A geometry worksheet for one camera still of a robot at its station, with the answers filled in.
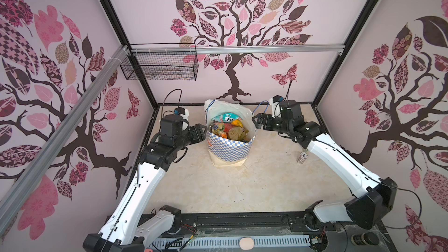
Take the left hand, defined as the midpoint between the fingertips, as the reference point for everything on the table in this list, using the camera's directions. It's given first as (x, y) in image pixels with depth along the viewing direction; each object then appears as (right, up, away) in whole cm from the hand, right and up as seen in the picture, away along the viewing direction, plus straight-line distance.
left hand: (202, 133), depth 71 cm
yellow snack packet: (+16, +4, +26) cm, 31 cm away
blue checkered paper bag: (+11, -9, +7) cm, 16 cm away
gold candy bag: (+12, 0, +14) cm, 18 cm away
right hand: (+25, +7, +5) cm, 26 cm away
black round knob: (+63, -38, -9) cm, 74 cm away
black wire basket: (-36, +44, +50) cm, 76 cm away
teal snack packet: (+10, +7, +20) cm, 24 cm away
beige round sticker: (+18, -45, -3) cm, 48 cm away
